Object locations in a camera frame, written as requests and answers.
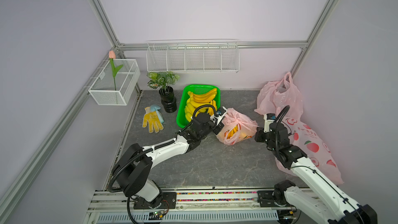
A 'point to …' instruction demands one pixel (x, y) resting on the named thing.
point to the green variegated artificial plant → (163, 79)
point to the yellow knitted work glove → (151, 118)
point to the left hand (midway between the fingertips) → (223, 115)
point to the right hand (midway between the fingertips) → (258, 126)
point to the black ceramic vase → (168, 99)
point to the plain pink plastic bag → (275, 96)
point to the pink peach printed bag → (302, 136)
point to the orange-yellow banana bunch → (232, 132)
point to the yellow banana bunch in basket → (195, 100)
